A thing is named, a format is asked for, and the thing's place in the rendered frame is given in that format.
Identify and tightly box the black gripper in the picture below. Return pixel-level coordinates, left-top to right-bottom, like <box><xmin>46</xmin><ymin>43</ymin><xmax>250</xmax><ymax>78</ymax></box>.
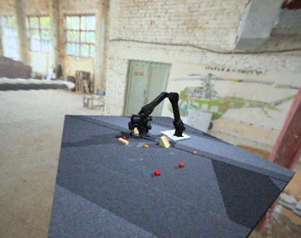
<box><xmin>128</xmin><ymin>122</ymin><xmax>152</xmax><ymax>130</ymax></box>

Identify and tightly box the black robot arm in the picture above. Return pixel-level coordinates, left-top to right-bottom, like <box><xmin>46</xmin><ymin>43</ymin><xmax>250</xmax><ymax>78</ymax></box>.
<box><xmin>130</xmin><ymin>92</ymin><xmax>185</xmax><ymax>137</ymax></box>

